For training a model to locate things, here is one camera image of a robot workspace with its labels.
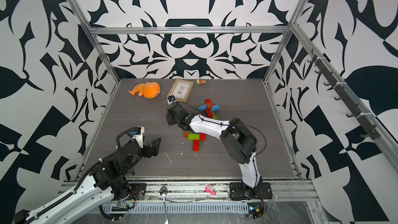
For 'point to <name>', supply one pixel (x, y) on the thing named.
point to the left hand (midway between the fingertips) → (151, 136)
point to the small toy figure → (200, 81)
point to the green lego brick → (200, 144)
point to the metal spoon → (164, 192)
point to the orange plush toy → (148, 89)
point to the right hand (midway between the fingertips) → (169, 111)
